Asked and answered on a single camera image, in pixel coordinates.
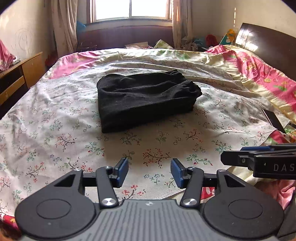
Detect black pants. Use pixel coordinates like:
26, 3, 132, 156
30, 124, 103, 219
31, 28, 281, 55
97, 70, 202, 133

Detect black phone on bed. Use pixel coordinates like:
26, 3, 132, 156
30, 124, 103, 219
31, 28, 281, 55
262, 109, 285, 133

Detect pink yellow floral quilt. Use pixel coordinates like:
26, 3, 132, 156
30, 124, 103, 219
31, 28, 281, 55
0, 44, 296, 232

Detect white floral bed sheet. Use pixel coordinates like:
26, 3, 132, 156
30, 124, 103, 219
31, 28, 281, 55
0, 49, 290, 216

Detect dark wooden headboard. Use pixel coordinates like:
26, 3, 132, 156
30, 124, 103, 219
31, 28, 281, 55
235, 23, 296, 80

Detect colourful cartoon bag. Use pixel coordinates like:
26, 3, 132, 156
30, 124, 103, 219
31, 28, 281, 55
219, 29, 236, 45

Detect red cloth in corner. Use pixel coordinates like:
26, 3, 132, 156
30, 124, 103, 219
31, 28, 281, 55
206, 34, 219, 48

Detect wooden side cabinet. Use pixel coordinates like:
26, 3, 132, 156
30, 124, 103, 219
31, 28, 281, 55
1, 52, 46, 105

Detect papers on bench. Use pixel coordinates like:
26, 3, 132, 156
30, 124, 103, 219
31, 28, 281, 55
125, 39, 173, 49

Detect maroon bench under window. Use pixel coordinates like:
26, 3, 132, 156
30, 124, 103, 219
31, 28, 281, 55
77, 20, 174, 52

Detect pink cloth on cabinet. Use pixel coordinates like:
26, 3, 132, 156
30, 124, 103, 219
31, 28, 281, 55
0, 40, 16, 71

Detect right beige curtain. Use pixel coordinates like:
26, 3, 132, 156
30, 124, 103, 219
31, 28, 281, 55
171, 0, 193, 50

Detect beige curtain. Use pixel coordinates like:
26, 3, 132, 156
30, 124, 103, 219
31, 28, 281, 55
171, 0, 193, 50
51, 0, 78, 58

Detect window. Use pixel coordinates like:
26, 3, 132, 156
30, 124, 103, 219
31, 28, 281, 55
89, 0, 172, 23

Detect left beige curtain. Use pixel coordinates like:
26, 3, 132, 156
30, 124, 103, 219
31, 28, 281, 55
51, 0, 78, 58

